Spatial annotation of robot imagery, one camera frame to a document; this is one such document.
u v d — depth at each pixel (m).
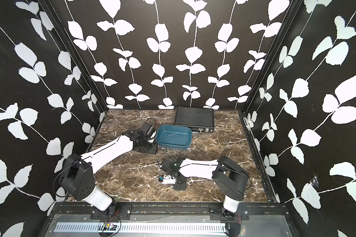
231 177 0.48
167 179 0.73
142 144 0.64
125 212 0.73
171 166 0.67
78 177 0.43
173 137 1.05
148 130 0.69
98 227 0.71
